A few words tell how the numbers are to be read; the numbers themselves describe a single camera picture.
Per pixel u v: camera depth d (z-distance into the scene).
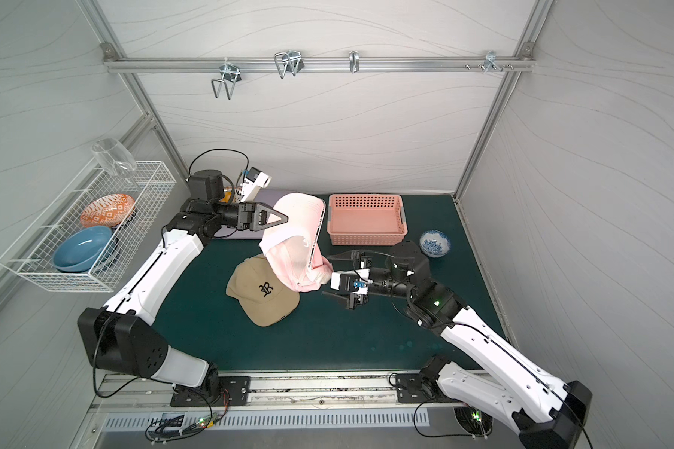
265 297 0.87
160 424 0.70
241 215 0.59
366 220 1.13
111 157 0.71
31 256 0.56
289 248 0.68
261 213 0.63
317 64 0.78
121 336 0.41
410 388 0.74
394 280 0.54
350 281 0.51
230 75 0.78
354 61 0.75
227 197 0.63
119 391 0.44
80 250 0.61
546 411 0.39
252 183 0.63
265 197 0.66
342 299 0.57
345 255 0.58
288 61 0.76
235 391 0.73
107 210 0.71
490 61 0.77
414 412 0.68
